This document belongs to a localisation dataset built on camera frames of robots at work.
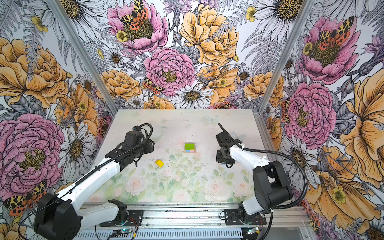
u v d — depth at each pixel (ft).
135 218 2.41
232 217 2.43
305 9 2.37
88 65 3.05
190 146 3.28
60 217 1.28
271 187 1.45
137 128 2.43
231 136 2.09
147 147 2.45
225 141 2.40
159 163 3.03
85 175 1.56
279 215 2.44
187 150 3.17
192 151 3.18
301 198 1.38
